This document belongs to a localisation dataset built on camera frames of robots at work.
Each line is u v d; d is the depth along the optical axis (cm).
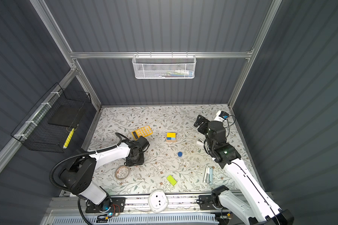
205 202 73
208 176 81
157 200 72
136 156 73
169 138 98
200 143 96
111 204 72
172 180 81
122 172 85
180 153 93
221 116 61
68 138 68
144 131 102
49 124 72
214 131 51
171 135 98
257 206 39
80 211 69
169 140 99
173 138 99
